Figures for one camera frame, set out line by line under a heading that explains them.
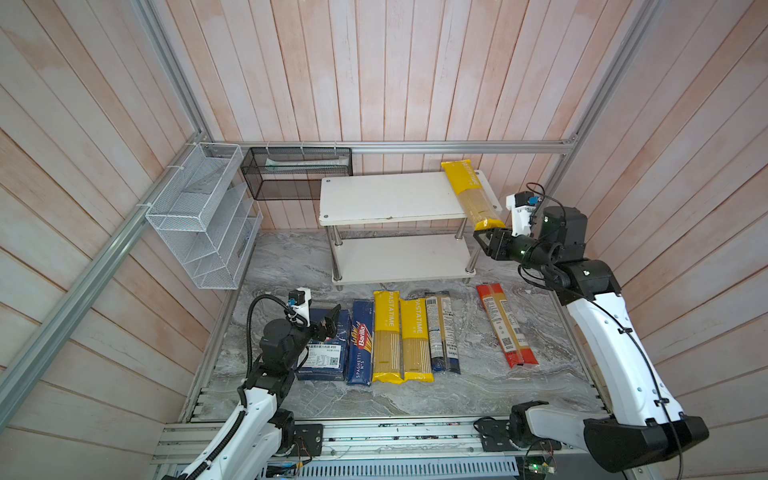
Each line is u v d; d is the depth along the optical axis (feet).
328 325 2.35
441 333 2.96
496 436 2.41
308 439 2.42
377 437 2.45
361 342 2.82
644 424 1.22
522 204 1.89
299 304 2.21
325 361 2.61
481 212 2.39
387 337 2.90
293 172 3.41
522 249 1.93
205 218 2.21
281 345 1.96
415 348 2.82
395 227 4.16
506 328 2.98
